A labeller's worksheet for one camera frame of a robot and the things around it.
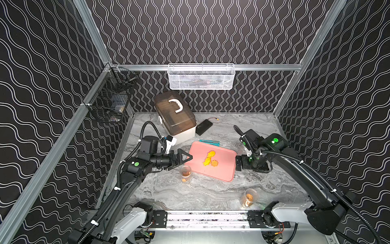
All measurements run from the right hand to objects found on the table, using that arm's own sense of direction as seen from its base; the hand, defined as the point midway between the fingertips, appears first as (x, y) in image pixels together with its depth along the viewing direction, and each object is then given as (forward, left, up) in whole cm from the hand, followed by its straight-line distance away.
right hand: (245, 168), depth 72 cm
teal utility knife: (+27, +10, -18) cm, 34 cm away
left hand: (+1, +27, +7) cm, 28 cm away
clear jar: (-9, -4, -14) cm, 17 cm away
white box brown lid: (+35, +36, -3) cm, 51 cm away
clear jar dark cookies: (+2, +29, -12) cm, 32 cm away
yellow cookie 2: (+12, +12, -18) cm, 24 cm away
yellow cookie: (+18, +14, -17) cm, 29 cm away
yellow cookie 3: (+12, +17, -18) cm, 28 cm away
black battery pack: (+39, +19, -15) cm, 46 cm away
